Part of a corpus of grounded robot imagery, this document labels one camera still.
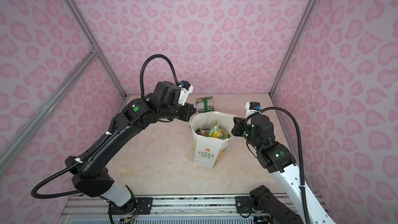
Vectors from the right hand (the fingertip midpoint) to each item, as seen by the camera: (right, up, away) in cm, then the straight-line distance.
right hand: (233, 117), depth 67 cm
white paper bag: (-10, -17, +6) cm, 21 cm away
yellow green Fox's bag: (-3, -10, +11) cm, 15 cm away
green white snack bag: (-12, +6, +45) cm, 47 cm away
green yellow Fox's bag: (-7, -8, +10) cm, 14 cm away
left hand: (-15, +4, -3) cm, 16 cm away
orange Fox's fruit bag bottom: (-12, -9, +15) cm, 21 cm away
